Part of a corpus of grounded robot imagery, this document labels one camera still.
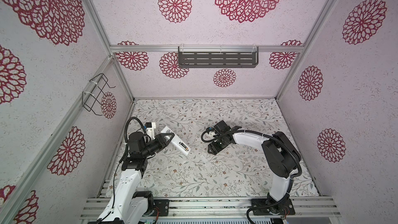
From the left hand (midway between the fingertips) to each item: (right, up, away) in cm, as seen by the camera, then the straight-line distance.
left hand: (173, 137), depth 77 cm
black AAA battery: (+6, -4, 0) cm, 7 cm away
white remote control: (+2, -1, -2) cm, 3 cm away
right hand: (+21, -8, +16) cm, 27 cm away
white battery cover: (+16, -15, +13) cm, 25 cm away
